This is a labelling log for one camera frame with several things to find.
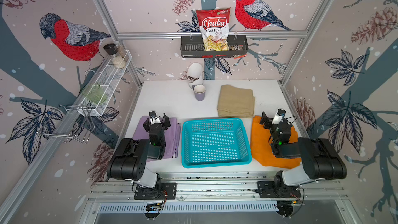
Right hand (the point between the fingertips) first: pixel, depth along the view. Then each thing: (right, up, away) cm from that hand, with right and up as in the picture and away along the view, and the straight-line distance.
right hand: (270, 112), depth 91 cm
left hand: (-67, 0, -1) cm, 67 cm away
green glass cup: (-89, +11, -24) cm, 93 cm away
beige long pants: (-18, +5, +15) cm, 24 cm away
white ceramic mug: (-47, +27, +25) cm, 60 cm away
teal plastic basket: (-34, -18, -1) cm, 38 cm away
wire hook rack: (-92, 0, -33) cm, 98 cm away
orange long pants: (-7, -21, -5) cm, 23 cm away
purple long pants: (-58, -15, -3) cm, 60 cm away
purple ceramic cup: (-43, +12, +13) cm, 47 cm away
